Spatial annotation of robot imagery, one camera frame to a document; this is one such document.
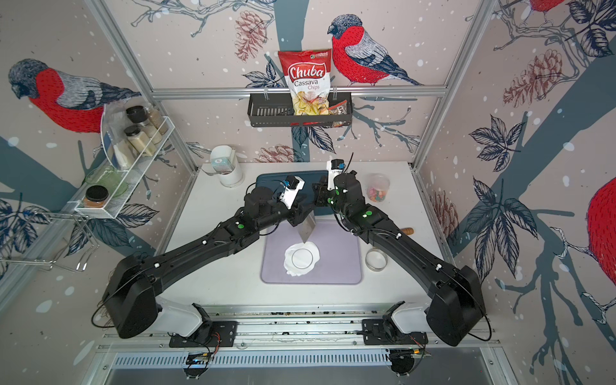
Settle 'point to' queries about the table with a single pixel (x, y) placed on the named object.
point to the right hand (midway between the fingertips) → (311, 183)
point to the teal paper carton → (222, 165)
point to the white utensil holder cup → (233, 179)
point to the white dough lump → (290, 269)
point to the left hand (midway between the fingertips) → (314, 195)
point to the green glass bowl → (108, 176)
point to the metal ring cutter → (375, 259)
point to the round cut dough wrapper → (301, 258)
